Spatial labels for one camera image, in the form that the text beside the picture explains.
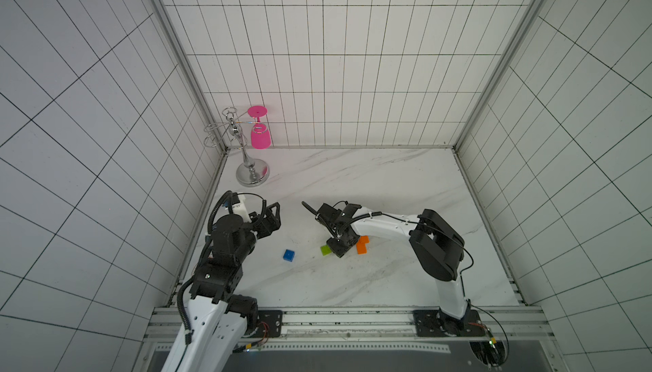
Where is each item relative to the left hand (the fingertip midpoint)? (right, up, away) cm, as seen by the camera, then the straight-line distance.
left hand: (267, 213), depth 75 cm
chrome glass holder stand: (-15, +12, +35) cm, 40 cm away
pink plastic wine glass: (-10, +26, +29) cm, 40 cm away
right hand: (+22, -13, +16) cm, 31 cm away
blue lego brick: (+5, -16, +11) cm, 20 cm away
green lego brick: (+17, -15, +12) cm, 26 cm away
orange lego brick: (+30, -14, +13) cm, 36 cm away
